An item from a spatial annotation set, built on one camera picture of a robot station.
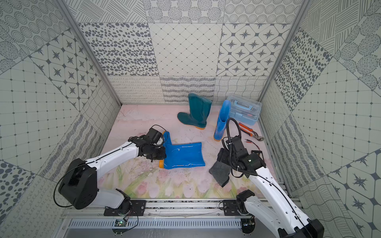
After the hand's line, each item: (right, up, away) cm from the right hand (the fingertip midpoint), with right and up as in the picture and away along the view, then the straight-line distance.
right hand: (224, 158), depth 77 cm
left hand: (-31, -1, +7) cm, 32 cm away
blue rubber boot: (-25, -2, +13) cm, 28 cm away
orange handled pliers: (+23, +12, +26) cm, 37 cm away
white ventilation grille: (-35, -30, -7) cm, 46 cm away
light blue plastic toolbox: (+20, +26, +26) cm, 42 cm away
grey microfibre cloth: (-2, -8, +3) cm, 9 cm away
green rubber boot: (-13, +27, +14) cm, 33 cm away
